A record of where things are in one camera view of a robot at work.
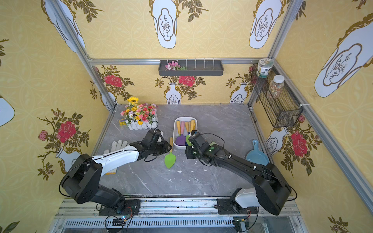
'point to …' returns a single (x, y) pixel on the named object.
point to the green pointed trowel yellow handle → (178, 127)
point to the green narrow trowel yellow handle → (170, 159)
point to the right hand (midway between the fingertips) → (189, 148)
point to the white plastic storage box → (187, 134)
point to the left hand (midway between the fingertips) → (166, 146)
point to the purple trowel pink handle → (180, 140)
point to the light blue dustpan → (256, 156)
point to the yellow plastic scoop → (193, 125)
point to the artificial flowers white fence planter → (139, 116)
